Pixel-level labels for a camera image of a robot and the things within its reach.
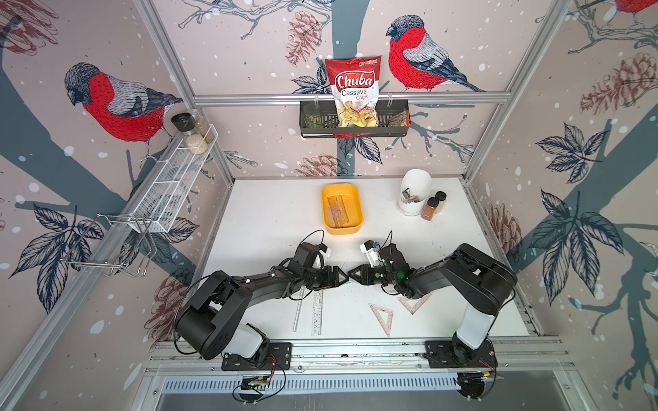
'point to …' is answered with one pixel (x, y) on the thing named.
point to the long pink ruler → (336, 200)
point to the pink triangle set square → (385, 325)
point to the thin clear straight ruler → (298, 312)
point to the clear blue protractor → (333, 217)
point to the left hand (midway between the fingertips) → (344, 278)
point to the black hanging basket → (321, 121)
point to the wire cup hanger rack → (125, 242)
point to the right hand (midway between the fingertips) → (350, 274)
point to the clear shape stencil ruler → (316, 329)
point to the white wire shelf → (170, 186)
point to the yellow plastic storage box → (330, 189)
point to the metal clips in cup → (408, 198)
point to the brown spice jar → (429, 211)
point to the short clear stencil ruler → (349, 202)
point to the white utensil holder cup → (416, 186)
